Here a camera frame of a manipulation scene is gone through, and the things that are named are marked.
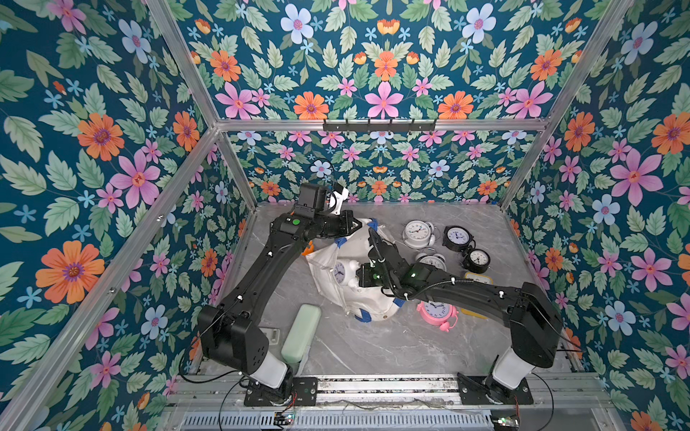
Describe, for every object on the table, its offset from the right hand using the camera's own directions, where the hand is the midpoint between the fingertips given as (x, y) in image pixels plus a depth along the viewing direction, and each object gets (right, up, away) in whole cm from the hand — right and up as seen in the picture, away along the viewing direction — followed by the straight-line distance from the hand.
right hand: (360, 265), depth 82 cm
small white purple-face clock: (-5, -2, -2) cm, 5 cm away
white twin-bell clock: (+28, 0, +14) cm, 31 cm away
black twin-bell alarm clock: (+39, +7, +22) cm, 45 cm away
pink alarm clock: (+25, -16, +4) cm, 30 cm away
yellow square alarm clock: (+42, -6, +11) cm, 44 cm away
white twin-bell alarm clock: (+23, +9, +22) cm, 33 cm away
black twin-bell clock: (+43, -1, +16) cm, 45 cm away
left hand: (+1, +13, -7) cm, 15 cm away
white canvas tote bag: (+2, -13, 0) cm, 13 cm away
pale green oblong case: (-18, -20, -2) cm, 27 cm away
